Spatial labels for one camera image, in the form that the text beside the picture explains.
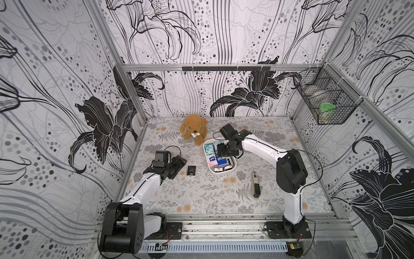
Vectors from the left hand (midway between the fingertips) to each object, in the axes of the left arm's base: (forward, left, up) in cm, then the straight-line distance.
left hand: (186, 166), depth 88 cm
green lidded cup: (+19, -72, +25) cm, 79 cm away
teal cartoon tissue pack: (+12, -13, 0) cm, 17 cm away
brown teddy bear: (+20, -3, +10) cm, 23 cm away
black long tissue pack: (+3, -25, -1) cm, 25 cm away
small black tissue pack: (-2, -18, +1) cm, 19 cm away
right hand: (+10, -21, +1) cm, 23 cm away
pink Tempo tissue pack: (+5, -14, 0) cm, 15 cm away
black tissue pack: (-1, -3, -4) cm, 5 cm away
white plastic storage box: (+2, -18, -1) cm, 18 cm away
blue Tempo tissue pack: (+3, -20, -1) cm, 21 cm away
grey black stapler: (-10, -38, 0) cm, 39 cm away
